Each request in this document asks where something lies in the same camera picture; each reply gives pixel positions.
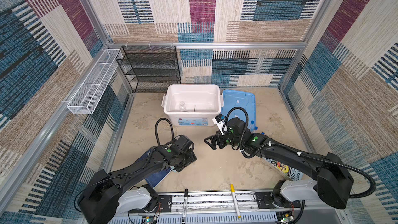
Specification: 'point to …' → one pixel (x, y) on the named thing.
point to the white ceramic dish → (189, 110)
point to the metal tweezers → (194, 108)
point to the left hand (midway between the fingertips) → (194, 159)
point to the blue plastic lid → (243, 99)
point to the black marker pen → (185, 207)
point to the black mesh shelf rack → (153, 67)
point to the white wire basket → (92, 90)
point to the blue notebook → (155, 179)
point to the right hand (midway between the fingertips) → (212, 139)
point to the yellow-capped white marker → (235, 200)
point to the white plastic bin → (192, 105)
